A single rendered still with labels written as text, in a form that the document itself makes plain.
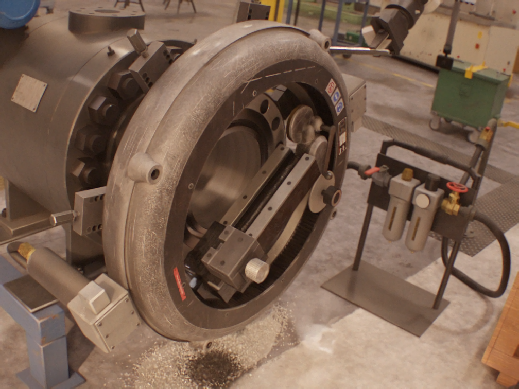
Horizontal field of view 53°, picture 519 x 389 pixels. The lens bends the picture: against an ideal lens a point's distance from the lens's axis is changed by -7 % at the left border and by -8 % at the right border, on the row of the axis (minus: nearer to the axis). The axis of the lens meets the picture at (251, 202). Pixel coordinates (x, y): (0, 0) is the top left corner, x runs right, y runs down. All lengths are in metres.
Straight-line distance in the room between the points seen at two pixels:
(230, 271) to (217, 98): 0.34
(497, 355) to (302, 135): 0.97
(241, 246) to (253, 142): 0.33
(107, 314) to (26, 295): 0.46
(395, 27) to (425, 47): 6.11
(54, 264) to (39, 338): 0.30
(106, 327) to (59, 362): 0.48
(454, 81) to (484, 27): 2.65
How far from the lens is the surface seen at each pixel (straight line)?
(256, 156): 1.40
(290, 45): 1.15
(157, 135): 0.98
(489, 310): 2.28
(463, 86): 4.44
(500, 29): 7.21
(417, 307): 2.13
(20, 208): 1.79
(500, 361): 1.88
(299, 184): 1.29
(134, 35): 1.01
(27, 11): 1.56
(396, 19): 1.45
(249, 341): 1.78
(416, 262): 2.44
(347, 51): 1.47
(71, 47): 1.46
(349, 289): 2.11
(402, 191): 1.94
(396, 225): 1.99
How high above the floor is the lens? 1.12
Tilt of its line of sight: 25 degrees down
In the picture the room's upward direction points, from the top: 8 degrees clockwise
